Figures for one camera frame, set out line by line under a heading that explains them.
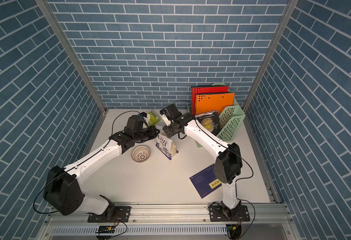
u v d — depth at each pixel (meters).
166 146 0.84
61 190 0.41
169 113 0.65
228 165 0.48
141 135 0.68
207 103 0.90
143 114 0.75
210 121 0.91
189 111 1.07
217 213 0.73
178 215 0.74
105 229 0.72
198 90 0.94
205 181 0.85
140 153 0.94
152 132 0.72
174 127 0.60
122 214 0.73
